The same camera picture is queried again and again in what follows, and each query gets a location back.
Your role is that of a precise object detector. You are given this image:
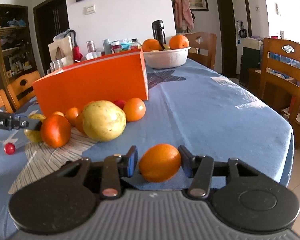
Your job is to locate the blue patterned tablecloth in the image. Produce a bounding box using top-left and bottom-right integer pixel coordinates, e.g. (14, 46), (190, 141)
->
(0, 60), (294, 239)

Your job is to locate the paper shopping bag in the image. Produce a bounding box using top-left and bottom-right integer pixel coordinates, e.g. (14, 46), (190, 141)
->
(48, 36), (74, 66)

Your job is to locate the orange beside box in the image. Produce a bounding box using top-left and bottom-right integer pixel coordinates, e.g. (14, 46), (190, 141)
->
(123, 98), (146, 122)

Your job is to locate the red folded umbrella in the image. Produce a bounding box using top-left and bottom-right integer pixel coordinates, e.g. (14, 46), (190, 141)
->
(67, 29), (83, 62)

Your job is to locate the wooden chair left side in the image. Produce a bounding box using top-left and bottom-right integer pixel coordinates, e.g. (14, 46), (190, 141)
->
(0, 71), (40, 113)

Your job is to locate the white fruit bowl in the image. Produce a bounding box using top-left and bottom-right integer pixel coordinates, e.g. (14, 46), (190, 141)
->
(143, 47), (191, 69)

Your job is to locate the large yellow pear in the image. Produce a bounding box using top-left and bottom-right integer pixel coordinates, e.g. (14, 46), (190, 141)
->
(82, 100), (127, 142)

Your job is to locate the red-orange tomato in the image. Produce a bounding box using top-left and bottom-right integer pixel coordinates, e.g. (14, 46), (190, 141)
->
(40, 115), (71, 148)

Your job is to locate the orange cardboard box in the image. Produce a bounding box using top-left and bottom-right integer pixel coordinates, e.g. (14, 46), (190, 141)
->
(32, 49), (149, 116)

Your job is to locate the wooden chair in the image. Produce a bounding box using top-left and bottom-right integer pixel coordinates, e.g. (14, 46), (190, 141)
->
(0, 71), (40, 113)
(258, 37), (300, 126)

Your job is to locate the pink garment hanging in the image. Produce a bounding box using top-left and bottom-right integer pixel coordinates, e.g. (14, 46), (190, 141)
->
(174, 0), (194, 31)

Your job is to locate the wooden chair right side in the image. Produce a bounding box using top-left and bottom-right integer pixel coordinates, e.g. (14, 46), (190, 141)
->
(258, 37), (300, 126)

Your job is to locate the red fruit behind pear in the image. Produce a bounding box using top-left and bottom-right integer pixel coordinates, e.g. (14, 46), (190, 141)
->
(113, 100), (126, 109)

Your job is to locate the small orange behind pear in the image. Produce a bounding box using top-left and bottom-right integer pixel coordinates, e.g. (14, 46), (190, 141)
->
(64, 107), (80, 127)

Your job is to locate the black thermos bottle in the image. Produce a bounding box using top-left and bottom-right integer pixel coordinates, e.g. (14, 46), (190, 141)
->
(152, 20), (166, 44)

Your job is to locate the small yellow fruit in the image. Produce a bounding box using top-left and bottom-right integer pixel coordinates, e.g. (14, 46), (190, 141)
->
(24, 114), (46, 143)

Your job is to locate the small red cherry tomato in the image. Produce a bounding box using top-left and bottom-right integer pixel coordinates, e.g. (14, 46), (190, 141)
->
(4, 142), (15, 155)

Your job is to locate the dark wooden shelf cabinet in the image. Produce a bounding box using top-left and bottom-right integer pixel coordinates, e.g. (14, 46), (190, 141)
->
(0, 4), (37, 89)

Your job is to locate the wooden chair far end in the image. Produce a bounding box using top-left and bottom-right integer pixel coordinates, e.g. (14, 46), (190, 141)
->
(184, 31), (217, 70)

